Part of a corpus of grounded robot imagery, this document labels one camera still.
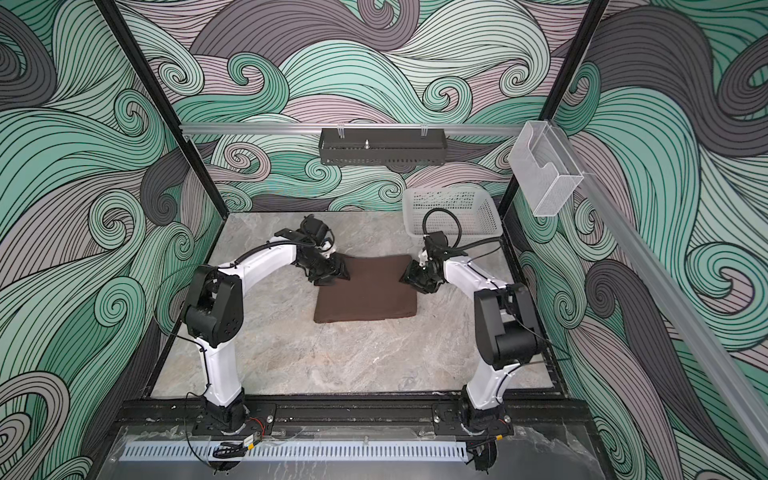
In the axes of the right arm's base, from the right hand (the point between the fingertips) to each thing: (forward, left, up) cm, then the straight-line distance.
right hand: (405, 281), depth 93 cm
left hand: (0, +19, +2) cm, 19 cm away
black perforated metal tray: (+35, +6, +26) cm, 44 cm away
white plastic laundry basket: (+39, -30, -4) cm, 50 cm away
